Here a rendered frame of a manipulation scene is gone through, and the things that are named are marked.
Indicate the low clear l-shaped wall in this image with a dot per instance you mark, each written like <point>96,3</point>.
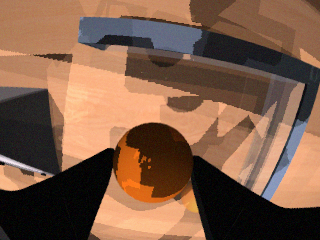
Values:
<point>279,112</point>

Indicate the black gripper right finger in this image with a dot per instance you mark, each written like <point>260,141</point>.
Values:
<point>229,211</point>

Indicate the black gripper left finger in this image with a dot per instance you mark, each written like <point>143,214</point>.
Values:
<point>63,207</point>

